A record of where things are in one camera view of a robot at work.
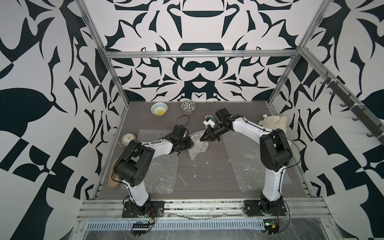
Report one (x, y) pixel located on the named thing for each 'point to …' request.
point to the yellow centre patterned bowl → (159, 108)
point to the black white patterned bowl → (188, 107)
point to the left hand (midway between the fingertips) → (191, 140)
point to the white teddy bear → (274, 122)
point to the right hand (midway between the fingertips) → (201, 137)
